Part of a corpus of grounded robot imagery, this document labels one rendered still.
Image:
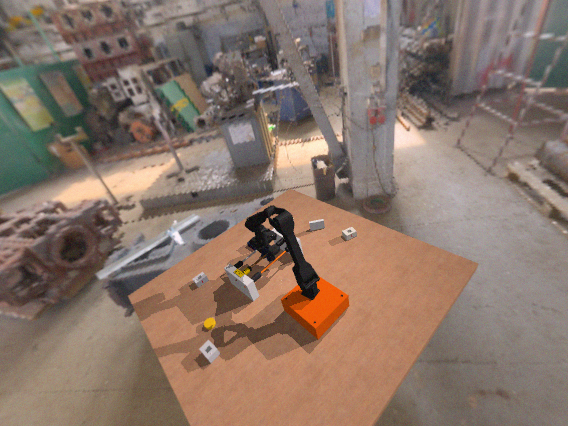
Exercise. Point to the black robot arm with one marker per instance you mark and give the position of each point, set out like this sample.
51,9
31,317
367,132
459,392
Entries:
305,274

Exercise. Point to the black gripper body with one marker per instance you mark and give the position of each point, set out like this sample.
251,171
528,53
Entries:
263,243

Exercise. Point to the yellow short cylinder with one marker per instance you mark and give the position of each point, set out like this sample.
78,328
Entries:
209,323

